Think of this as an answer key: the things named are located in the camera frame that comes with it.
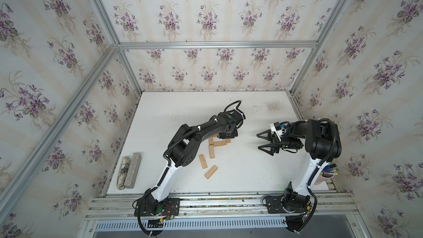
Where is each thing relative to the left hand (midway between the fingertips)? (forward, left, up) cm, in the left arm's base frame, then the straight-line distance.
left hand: (231, 136), depth 95 cm
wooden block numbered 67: (-9, +12, -1) cm, 15 cm away
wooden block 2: (-5, +9, -1) cm, 10 cm away
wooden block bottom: (-20, +12, -2) cm, 24 cm away
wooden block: (-2, +12, -2) cm, 13 cm away
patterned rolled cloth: (-23, +55, +4) cm, 59 cm away
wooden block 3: (-15, +17, -1) cm, 23 cm away
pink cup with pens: (-24, -42, +8) cm, 49 cm away
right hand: (-8, -15, +6) cm, 18 cm away
